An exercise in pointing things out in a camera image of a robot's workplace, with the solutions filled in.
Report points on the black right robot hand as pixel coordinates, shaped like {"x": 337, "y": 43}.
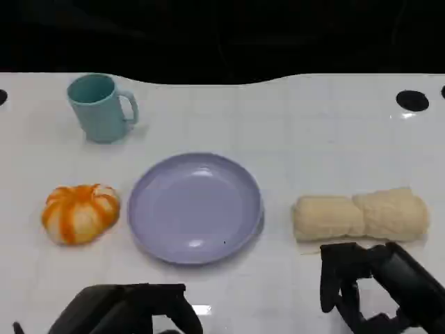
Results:
{"x": 406, "y": 278}

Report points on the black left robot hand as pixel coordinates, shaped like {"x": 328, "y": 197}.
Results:
{"x": 118, "y": 309}

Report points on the beige towel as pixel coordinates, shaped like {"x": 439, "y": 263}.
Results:
{"x": 361, "y": 215}

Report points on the orange and white bread roll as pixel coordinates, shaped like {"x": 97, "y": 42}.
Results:
{"x": 80, "y": 214}

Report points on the lilac plate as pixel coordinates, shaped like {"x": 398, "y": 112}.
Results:
{"x": 194, "y": 208}

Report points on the pale green mug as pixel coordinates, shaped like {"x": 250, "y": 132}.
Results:
{"x": 101, "y": 108}

